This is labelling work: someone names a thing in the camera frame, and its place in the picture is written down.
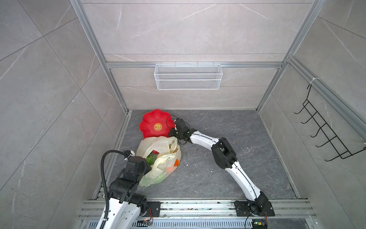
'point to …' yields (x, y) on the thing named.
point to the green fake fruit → (151, 158)
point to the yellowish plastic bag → (167, 160)
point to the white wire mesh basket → (188, 77)
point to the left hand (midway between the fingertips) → (146, 159)
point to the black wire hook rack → (342, 151)
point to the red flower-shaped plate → (156, 123)
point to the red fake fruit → (154, 151)
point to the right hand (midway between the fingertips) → (167, 132)
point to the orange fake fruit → (177, 162)
